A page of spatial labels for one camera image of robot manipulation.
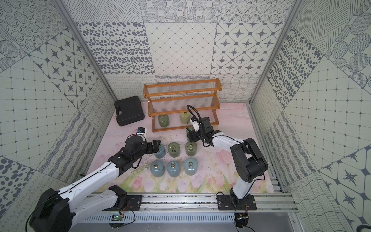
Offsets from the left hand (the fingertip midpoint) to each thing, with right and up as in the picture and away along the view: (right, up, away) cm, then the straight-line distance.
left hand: (157, 141), depth 82 cm
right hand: (+22, +3, +12) cm, 25 cm away
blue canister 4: (+2, -7, +3) cm, 8 cm away
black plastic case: (-29, +19, +29) cm, 45 cm away
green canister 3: (+1, +12, +17) cm, 20 cm away
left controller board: (-18, -36, -11) cm, 42 cm away
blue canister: (+1, -14, -4) cm, 14 cm away
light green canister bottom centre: (+15, +14, +19) cm, 28 cm away
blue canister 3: (+10, -14, -4) cm, 18 cm away
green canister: (+9, -5, +3) cm, 11 cm away
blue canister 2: (+20, -13, -4) cm, 24 cm away
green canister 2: (+20, -5, +4) cm, 21 cm away
